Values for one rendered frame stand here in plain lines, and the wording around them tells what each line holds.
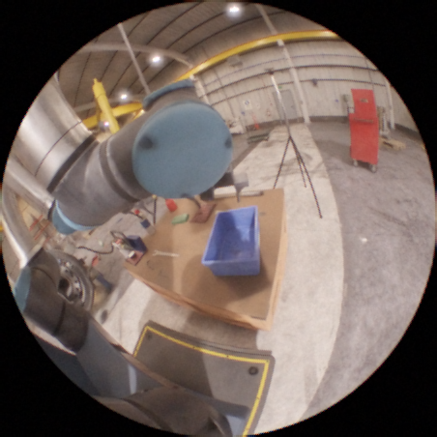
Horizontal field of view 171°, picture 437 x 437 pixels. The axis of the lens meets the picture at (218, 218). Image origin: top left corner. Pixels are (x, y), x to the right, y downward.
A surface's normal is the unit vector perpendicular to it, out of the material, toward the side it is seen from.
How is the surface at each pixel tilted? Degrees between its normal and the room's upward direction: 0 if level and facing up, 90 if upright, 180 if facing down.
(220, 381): 0
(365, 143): 90
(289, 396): 0
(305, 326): 0
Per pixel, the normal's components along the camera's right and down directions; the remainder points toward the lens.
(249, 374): -0.34, -0.76
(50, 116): 0.93, 0.11
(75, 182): 0.68, 0.51
